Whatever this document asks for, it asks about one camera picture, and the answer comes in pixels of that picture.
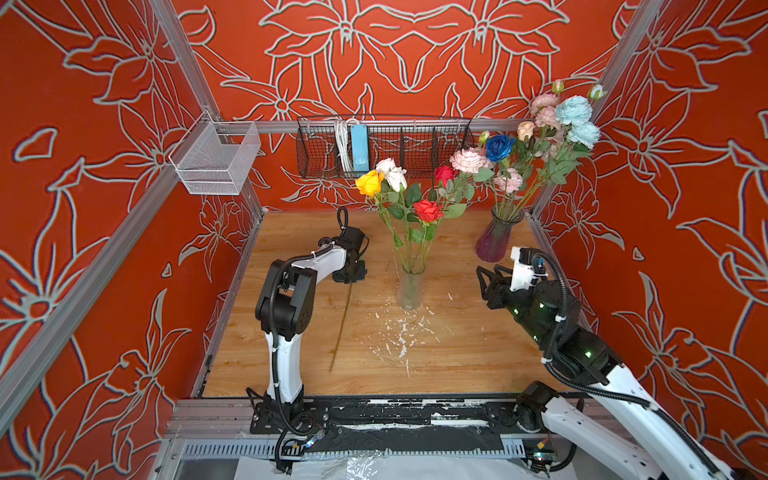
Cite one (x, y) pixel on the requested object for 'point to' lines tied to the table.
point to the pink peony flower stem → (509, 181)
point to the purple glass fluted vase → (494, 240)
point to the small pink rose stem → (343, 324)
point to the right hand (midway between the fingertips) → (482, 267)
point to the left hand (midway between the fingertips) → (353, 274)
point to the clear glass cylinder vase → (410, 285)
